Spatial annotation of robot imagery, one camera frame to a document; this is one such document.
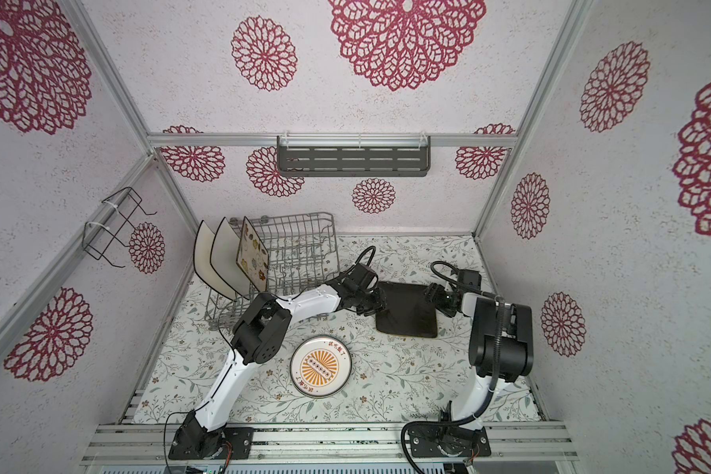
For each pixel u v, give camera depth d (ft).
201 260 2.89
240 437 2.46
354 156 3.10
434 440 2.39
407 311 3.29
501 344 1.50
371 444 2.45
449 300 2.85
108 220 2.50
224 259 2.82
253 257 3.30
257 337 1.94
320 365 2.75
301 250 3.82
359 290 2.69
